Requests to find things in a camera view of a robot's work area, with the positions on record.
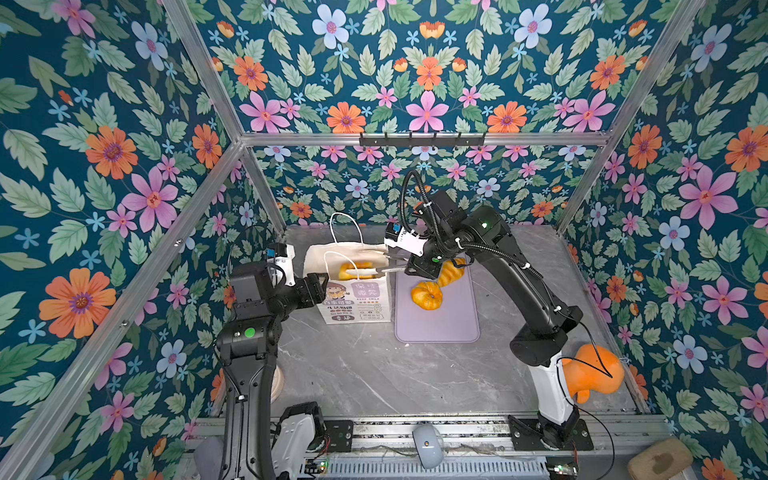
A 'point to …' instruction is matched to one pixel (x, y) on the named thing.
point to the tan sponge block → (662, 459)
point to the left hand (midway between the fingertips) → (318, 269)
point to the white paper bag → (350, 301)
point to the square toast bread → (359, 265)
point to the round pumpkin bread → (427, 295)
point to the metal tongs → (373, 271)
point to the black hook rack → (422, 142)
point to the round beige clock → (278, 385)
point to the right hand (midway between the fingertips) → (411, 258)
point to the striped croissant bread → (451, 271)
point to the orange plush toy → (593, 369)
